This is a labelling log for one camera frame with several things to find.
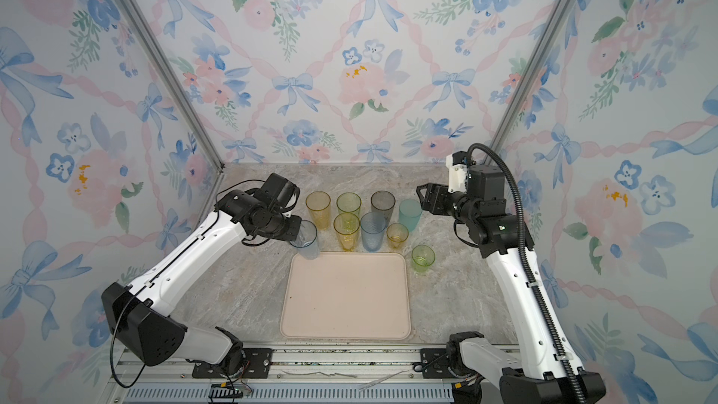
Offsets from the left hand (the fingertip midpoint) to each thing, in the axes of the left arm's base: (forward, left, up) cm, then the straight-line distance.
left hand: (296, 229), depth 78 cm
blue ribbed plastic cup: (+10, -22, -17) cm, 30 cm away
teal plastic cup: (+12, -34, -9) cm, 37 cm away
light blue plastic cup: (-5, -4, +3) cm, 7 cm away
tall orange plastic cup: (+16, -3, -8) cm, 18 cm away
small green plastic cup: (+1, -39, -18) cm, 43 cm away
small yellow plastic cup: (+10, -31, -18) cm, 37 cm away
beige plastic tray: (-12, -14, -18) cm, 26 cm away
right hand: (+4, -36, +13) cm, 38 cm away
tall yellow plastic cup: (+9, -13, -12) cm, 20 cm away
